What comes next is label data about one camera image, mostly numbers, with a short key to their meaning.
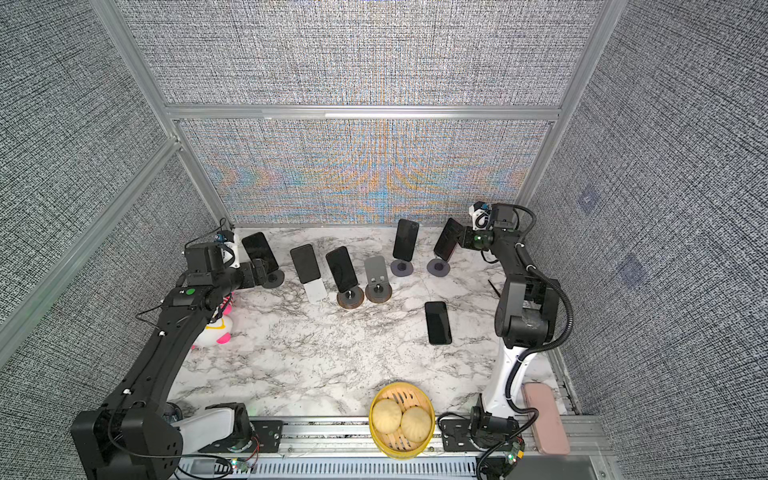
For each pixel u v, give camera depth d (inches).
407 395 30.6
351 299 38.4
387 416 27.8
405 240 39.3
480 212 34.4
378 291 39.5
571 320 18.4
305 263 36.7
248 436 27.8
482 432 26.2
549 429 29.8
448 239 39.2
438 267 41.9
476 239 33.5
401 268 42.1
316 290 39.5
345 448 28.8
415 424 27.5
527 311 21.5
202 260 23.1
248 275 28.4
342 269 36.0
